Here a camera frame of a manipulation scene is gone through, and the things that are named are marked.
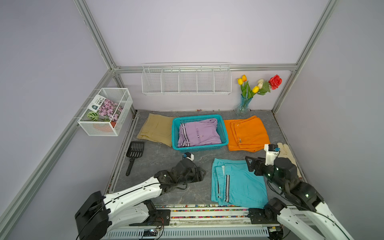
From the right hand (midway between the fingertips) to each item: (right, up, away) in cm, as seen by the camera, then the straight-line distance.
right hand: (250, 156), depth 72 cm
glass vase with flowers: (+16, +40, +22) cm, 48 cm away
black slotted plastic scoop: (-68, -2, +27) cm, 73 cm away
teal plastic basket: (-10, +13, +25) cm, 30 cm away
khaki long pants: (-55, +13, +35) cm, 66 cm away
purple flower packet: (-72, +24, +2) cm, 76 cm away
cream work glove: (+32, -2, +24) cm, 40 cm away
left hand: (-24, -10, +5) cm, 26 cm away
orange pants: (+10, +9, +33) cm, 35 cm away
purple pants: (-24, +10, +33) cm, 42 cm away
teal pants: (-5, -18, +12) cm, 22 cm away
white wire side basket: (-77, +16, +2) cm, 79 cm away
